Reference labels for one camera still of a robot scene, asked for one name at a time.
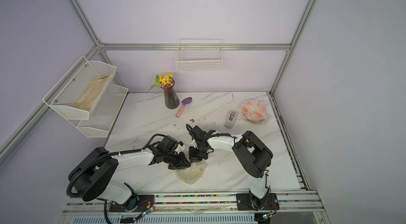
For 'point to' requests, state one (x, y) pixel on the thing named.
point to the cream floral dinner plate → (192, 174)
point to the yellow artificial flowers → (165, 82)
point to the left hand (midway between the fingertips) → (188, 169)
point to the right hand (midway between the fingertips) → (188, 162)
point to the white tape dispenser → (231, 119)
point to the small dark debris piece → (192, 120)
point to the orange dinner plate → (254, 111)
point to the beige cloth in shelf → (86, 100)
